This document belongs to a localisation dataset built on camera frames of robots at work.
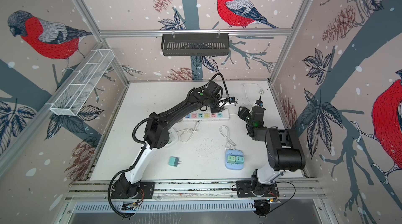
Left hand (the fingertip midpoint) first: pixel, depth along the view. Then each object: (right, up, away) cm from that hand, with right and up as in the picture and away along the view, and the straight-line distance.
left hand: (223, 104), depth 91 cm
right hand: (+12, -3, +5) cm, 13 cm away
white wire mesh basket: (-74, +12, -12) cm, 76 cm away
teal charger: (+6, -26, -15) cm, 31 cm away
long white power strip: (-10, -8, +7) cm, 15 cm away
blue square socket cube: (+4, -31, -13) cm, 33 cm away
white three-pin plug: (+30, +8, +23) cm, 39 cm away
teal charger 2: (-27, -29, -10) cm, 41 cm away
